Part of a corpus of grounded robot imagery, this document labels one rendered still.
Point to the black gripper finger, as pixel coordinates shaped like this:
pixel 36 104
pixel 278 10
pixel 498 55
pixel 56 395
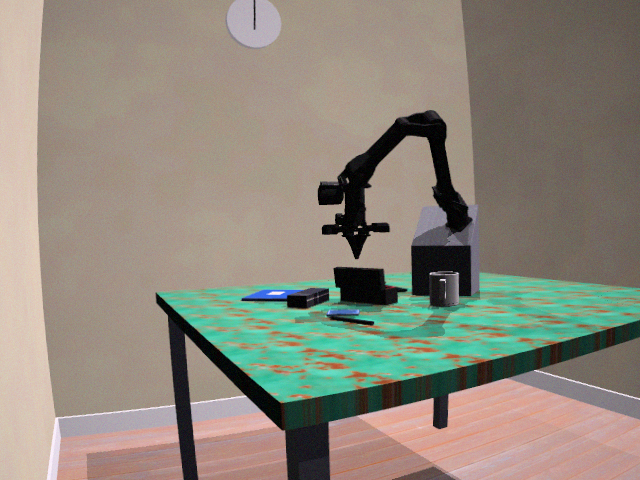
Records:
pixel 353 243
pixel 360 242

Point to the dark grey mug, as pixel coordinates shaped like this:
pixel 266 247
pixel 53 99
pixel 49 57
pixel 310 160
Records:
pixel 449 289

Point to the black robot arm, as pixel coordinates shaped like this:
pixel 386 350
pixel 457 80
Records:
pixel 426 124

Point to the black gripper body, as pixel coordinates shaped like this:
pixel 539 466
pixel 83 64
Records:
pixel 355 216

